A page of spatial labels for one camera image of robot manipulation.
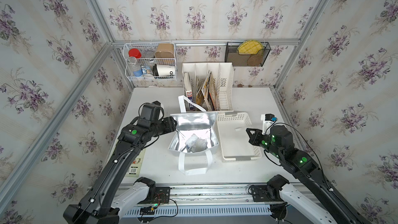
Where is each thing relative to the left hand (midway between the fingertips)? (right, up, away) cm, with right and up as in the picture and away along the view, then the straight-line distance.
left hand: (175, 125), depth 72 cm
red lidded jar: (-28, +41, +19) cm, 53 cm away
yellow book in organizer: (+12, +15, +18) cm, 26 cm away
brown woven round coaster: (+47, +38, +25) cm, 65 cm away
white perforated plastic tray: (+33, -11, +21) cm, 40 cm away
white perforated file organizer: (+29, +28, +35) cm, 53 cm away
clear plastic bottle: (-27, +30, +18) cm, 45 cm away
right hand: (+35, -2, 0) cm, 35 cm away
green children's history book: (-23, -25, +9) cm, 35 cm away
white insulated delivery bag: (+13, -4, +27) cm, 30 cm away
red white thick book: (+5, +18, +14) cm, 23 cm away
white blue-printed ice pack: (+8, -13, +14) cm, 21 cm away
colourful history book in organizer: (+19, +14, +24) cm, 33 cm away
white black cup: (-11, +31, +22) cm, 39 cm away
